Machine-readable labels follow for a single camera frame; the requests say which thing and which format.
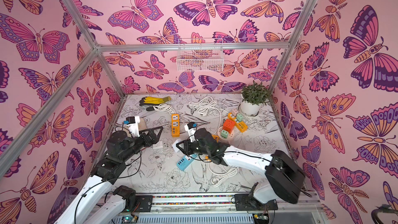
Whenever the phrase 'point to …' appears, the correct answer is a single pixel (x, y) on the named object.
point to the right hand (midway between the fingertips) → (175, 148)
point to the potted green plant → (253, 95)
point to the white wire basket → (202, 55)
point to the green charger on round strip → (224, 134)
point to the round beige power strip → (230, 136)
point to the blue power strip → (185, 162)
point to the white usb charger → (174, 145)
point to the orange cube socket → (228, 125)
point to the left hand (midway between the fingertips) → (158, 127)
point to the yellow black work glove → (148, 100)
